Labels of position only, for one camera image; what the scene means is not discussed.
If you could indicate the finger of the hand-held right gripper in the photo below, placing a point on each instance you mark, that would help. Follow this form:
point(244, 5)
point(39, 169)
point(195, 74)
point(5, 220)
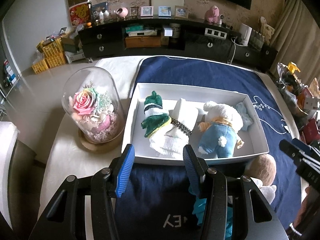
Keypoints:
point(303, 143)
point(290, 148)

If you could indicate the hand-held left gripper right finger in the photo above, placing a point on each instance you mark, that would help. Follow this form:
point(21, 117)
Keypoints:
point(191, 170)

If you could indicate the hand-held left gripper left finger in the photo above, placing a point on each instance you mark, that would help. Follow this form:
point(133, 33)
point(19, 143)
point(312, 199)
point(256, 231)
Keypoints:
point(126, 170)

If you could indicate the brown plush toy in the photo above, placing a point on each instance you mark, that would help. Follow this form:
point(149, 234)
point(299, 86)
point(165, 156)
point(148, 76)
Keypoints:
point(262, 167)

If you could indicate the white sock with black band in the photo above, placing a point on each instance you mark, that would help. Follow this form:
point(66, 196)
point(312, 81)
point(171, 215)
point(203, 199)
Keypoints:
point(172, 137)

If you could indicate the teal doll clothing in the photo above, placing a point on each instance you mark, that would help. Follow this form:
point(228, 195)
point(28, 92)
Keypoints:
point(200, 210)

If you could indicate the white cardboard box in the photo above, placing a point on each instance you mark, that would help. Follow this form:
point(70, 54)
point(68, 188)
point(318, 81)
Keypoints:
point(250, 140)

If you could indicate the white plush rabbit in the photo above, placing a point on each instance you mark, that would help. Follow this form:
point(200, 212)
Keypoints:
point(267, 190)

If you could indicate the plush bunny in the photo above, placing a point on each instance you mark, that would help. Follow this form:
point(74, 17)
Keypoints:
point(220, 132)

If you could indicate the light blue bow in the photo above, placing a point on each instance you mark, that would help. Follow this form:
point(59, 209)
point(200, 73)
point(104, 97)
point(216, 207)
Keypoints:
point(246, 117)

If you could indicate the person's right forearm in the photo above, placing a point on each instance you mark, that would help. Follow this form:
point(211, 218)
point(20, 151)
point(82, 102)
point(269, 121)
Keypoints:
point(310, 205)

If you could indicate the red gift box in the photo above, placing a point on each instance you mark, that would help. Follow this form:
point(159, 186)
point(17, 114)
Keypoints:
point(312, 130)

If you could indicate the glass bowl of packets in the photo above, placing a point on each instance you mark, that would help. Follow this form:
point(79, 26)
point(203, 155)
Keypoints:
point(292, 92)

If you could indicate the glass dome with rose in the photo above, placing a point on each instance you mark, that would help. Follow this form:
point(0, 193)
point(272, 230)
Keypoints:
point(92, 110)

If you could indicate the yellow plastic toy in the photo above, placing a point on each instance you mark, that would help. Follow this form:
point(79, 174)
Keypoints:
point(293, 68)

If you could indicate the navy whale print blanket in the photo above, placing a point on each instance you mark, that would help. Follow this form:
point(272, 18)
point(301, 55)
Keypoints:
point(200, 70)

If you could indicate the beige curtain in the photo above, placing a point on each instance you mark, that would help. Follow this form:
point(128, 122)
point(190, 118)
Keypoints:
point(295, 30)

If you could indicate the row of small bottles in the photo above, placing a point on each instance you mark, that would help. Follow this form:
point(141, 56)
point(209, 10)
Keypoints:
point(257, 38)

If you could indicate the white cushioned chair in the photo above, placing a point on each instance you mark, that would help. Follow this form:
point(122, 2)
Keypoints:
point(7, 155)

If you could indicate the wooden giraffe figure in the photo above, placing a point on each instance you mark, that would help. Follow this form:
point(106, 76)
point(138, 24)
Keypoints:
point(266, 28)

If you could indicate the white tall appliance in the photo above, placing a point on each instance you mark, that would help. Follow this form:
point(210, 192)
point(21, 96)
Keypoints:
point(245, 35)

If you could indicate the black tv cabinet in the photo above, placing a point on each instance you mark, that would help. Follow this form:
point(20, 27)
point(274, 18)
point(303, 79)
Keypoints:
point(200, 47)

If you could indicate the wooden box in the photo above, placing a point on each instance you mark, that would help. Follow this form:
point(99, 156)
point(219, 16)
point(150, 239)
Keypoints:
point(142, 42)

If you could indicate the yellow plastic crate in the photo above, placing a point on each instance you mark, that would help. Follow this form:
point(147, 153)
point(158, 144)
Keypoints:
point(52, 47)
point(56, 60)
point(40, 67)

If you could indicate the small white box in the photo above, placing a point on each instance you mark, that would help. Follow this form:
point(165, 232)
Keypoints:
point(168, 32)

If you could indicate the teal flat box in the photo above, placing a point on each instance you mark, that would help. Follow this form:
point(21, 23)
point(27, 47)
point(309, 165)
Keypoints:
point(140, 30)

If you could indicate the dark printed mug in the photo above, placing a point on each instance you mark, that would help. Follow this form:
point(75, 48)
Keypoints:
point(175, 30)

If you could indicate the stack of small boxes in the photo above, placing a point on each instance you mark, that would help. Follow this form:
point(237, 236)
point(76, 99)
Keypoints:
point(10, 72)

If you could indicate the pink plush toy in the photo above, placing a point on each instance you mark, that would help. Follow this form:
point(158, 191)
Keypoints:
point(212, 15)

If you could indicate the red printed poster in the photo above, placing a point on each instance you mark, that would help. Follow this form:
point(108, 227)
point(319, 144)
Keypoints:
point(79, 14)

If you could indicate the blue printed box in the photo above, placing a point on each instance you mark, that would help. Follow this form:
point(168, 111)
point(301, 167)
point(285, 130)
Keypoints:
point(98, 8)

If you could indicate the white board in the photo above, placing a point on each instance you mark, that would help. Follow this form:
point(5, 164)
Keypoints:
point(166, 0)

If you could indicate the white triple photo frame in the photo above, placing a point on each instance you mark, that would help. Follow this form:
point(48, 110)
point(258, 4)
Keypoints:
point(216, 33)

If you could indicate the white security camera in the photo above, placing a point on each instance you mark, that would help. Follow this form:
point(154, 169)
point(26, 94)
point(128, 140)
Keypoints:
point(221, 19)

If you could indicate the small dark photo frame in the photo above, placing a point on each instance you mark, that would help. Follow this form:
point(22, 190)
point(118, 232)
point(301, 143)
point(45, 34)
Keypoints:
point(134, 12)

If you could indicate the wooden photo frame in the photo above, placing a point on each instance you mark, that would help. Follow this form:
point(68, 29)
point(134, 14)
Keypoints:
point(181, 11)

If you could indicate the pink photo frame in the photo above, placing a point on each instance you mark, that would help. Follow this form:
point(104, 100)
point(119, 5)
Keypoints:
point(146, 11)

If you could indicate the blue photo frame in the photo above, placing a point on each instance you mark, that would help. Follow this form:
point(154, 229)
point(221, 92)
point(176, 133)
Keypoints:
point(164, 11)

